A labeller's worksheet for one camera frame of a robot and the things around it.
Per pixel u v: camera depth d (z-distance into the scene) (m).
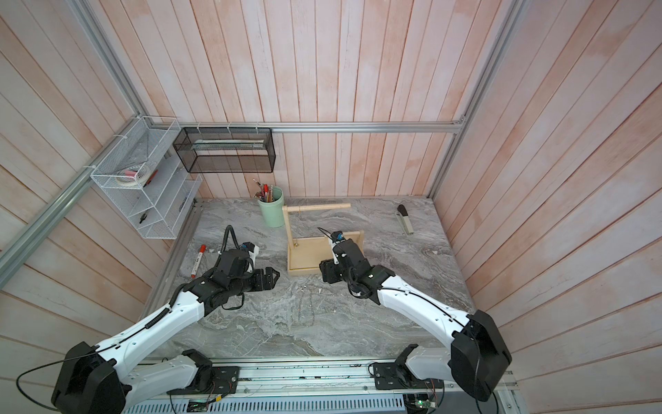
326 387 0.73
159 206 0.80
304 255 1.05
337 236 0.72
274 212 1.04
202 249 1.03
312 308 0.88
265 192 0.96
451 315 0.44
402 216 1.09
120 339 0.44
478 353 0.41
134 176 0.69
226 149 1.04
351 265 0.61
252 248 0.76
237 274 0.65
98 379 0.38
